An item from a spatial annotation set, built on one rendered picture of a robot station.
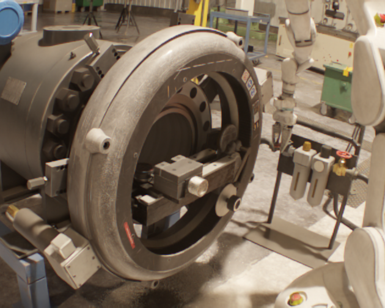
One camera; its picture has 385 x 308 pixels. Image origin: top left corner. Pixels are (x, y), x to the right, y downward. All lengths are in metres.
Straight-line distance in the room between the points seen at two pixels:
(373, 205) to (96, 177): 0.70
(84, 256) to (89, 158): 0.24
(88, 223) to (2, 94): 0.64
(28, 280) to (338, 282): 0.98
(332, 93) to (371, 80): 3.36
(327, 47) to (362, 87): 6.21
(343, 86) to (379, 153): 3.31
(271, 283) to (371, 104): 0.96
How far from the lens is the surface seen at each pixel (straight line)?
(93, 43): 0.98
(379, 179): 1.12
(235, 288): 1.73
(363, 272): 1.10
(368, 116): 1.10
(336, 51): 7.21
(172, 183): 1.03
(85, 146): 0.93
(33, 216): 1.18
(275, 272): 1.86
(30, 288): 1.43
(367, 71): 1.11
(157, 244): 1.29
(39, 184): 0.98
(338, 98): 4.44
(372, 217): 1.15
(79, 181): 0.96
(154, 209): 1.07
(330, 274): 1.30
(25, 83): 1.37
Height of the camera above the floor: 1.07
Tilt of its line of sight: 22 degrees down
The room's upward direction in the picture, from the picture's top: 6 degrees clockwise
